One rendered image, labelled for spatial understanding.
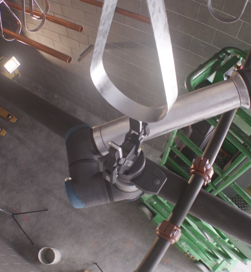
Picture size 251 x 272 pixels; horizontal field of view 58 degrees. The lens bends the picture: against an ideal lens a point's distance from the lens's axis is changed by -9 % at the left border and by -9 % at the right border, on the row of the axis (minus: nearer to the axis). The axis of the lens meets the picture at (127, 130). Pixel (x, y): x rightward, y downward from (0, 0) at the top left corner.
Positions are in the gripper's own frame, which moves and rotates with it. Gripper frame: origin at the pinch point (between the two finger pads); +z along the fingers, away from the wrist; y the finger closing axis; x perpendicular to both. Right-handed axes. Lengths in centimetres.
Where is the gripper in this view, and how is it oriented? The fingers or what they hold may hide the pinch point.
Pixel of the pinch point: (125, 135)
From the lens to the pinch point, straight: 43.4
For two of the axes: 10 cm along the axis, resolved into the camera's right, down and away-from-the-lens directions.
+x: 8.3, 4.8, -2.9
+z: -0.3, -4.7, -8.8
